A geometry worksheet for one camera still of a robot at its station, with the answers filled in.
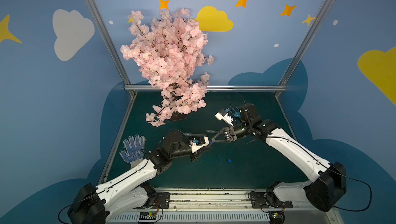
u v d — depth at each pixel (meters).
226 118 0.66
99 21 0.80
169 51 0.67
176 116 1.08
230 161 0.87
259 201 0.75
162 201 0.74
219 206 0.74
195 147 0.60
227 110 0.67
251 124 0.59
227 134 0.59
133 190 0.60
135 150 0.91
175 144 0.56
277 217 0.73
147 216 0.73
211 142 0.62
